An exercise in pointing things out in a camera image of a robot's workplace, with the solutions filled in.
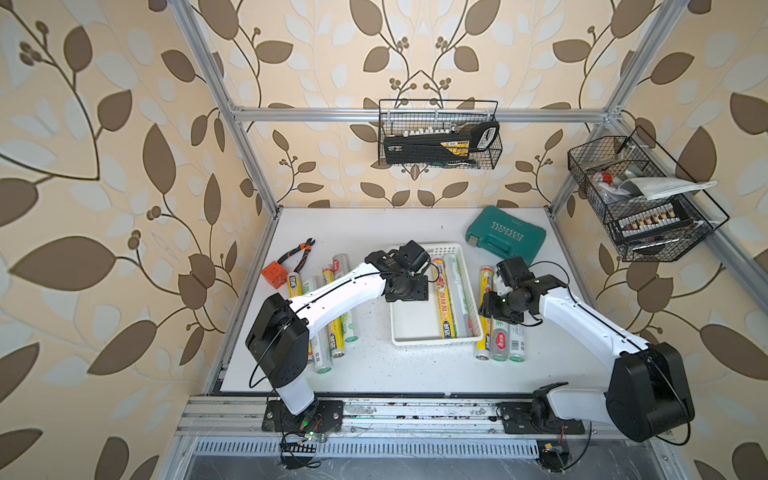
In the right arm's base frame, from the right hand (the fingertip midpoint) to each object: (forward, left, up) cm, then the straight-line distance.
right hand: (487, 312), depth 86 cm
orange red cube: (+16, +66, 0) cm, 68 cm away
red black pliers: (+30, +59, -5) cm, 66 cm away
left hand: (+2, +20, +7) cm, 21 cm away
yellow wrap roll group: (-3, +1, -3) cm, 4 cm away
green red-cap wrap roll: (-8, -2, -2) cm, 8 cm away
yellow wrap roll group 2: (+6, +12, -2) cm, 13 cm away
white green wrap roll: (+5, +7, -2) cm, 9 cm away
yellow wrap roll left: (-4, +44, -3) cm, 44 cm away
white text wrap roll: (-8, -7, -3) cm, 11 cm away
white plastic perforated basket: (0, +20, -7) cm, 21 cm away
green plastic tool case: (+29, -13, -1) cm, 32 cm away
